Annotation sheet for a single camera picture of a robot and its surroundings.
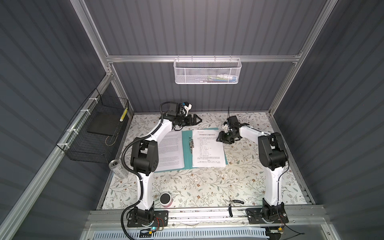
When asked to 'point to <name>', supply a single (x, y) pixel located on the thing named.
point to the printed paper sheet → (171, 155)
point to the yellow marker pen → (122, 118)
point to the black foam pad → (107, 123)
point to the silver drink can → (115, 165)
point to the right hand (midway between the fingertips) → (221, 140)
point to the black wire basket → (93, 134)
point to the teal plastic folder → (188, 152)
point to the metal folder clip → (191, 143)
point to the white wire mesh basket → (207, 71)
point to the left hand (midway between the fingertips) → (197, 120)
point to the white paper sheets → (207, 152)
